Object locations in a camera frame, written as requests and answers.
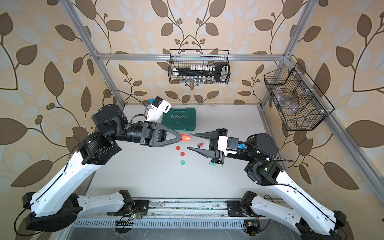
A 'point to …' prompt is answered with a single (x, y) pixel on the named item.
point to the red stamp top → (201, 144)
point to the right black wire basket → (301, 104)
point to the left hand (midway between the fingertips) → (175, 139)
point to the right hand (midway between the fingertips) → (189, 137)
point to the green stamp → (212, 164)
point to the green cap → (182, 162)
